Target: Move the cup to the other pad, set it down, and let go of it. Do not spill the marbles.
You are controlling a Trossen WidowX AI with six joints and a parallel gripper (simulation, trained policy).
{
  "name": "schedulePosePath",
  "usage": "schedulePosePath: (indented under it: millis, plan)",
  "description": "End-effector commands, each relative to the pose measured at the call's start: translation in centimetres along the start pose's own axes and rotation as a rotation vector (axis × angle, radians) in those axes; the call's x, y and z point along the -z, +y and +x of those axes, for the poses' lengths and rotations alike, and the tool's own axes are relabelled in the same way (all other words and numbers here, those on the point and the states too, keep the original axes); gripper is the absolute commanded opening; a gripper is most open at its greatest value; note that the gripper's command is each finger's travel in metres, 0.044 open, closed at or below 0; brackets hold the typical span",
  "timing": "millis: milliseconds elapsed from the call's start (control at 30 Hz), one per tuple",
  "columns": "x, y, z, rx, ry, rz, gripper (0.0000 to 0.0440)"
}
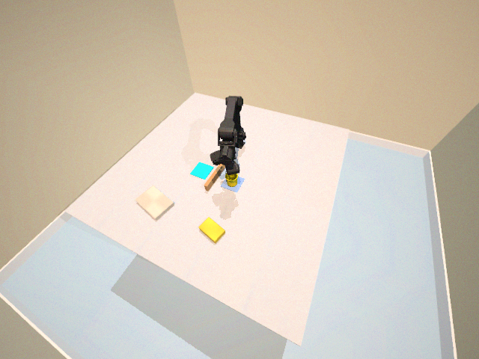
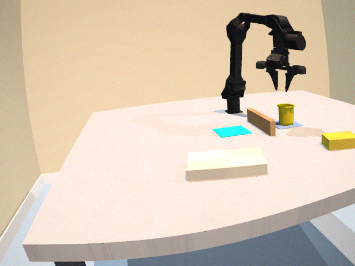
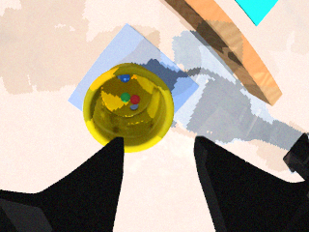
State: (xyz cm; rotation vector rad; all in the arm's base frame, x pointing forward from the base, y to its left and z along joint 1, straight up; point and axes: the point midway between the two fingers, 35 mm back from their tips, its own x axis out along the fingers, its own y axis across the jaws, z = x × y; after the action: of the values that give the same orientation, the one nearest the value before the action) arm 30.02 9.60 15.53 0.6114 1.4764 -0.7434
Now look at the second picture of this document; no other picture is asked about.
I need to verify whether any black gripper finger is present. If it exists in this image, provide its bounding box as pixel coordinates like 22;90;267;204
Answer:
266;70;278;90
285;73;297;92

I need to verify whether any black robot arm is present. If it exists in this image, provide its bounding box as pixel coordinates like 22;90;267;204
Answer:
221;12;306;114

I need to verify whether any yellow cup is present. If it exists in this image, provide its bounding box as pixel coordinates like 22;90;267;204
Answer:
277;104;295;126

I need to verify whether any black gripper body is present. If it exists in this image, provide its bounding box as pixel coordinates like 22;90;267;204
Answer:
256;48;306;75

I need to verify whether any yellow rectangular block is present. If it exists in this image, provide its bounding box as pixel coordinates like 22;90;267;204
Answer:
321;131;355;151

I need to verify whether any brown rectangular block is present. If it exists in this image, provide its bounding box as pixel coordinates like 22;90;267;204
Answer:
247;108;276;136

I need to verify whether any cream rectangular block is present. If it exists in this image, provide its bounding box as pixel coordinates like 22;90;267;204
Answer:
186;147;268;181

